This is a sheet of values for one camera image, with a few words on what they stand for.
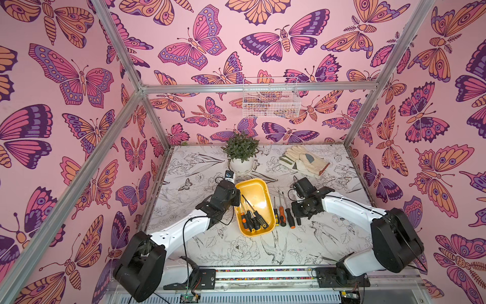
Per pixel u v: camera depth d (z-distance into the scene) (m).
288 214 0.90
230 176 0.75
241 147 0.92
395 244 0.44
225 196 0.65
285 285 0.73
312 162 1.10
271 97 0.95
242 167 1.09
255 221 0.85
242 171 1.06
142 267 0.41
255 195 0.91
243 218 0.86
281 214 0.90
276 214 0.89
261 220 0.85
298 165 1.09
